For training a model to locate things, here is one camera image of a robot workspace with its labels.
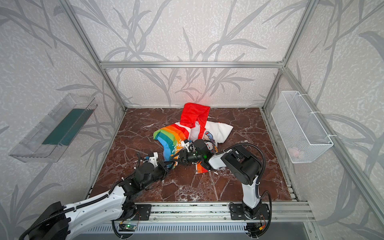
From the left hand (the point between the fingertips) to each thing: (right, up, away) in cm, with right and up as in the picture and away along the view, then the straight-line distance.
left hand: (178, 158), depth 79 cm
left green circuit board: (-22, -31, -8) cm, 39 cm away
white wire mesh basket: (+54, +16, -16) cm, 59 cm away
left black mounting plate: (-16, -25, -5) cm, 30 cm away
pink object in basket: (+58, +5, -6) cm, 58 cm away
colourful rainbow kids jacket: (+7, +17, +29) cm, 35 cm away
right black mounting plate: (+31, -26, -5) cm, 40 cm away
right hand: (-3, 0, +3) cm, 5 cm away
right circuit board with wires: (+38, -32, -8) cm, 50 cm away
